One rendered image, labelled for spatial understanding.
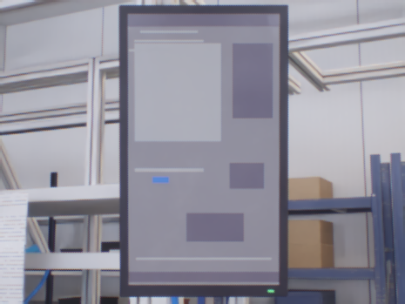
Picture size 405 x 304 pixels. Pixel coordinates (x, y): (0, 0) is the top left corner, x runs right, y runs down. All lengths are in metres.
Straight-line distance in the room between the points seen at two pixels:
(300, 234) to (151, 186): 3.24
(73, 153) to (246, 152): 4.77
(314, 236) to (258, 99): 3.21
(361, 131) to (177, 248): 3.74
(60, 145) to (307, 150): 2.32
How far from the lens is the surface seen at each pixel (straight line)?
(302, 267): 4.30
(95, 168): 2.17
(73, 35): 6.14
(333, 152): 4.80
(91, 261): 1.58
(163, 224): 1.12
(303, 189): 4.34
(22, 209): 1.58
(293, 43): 2.03
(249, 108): 1.11
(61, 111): 2.94
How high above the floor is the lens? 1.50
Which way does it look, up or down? 10 degrees up
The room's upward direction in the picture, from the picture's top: straight up
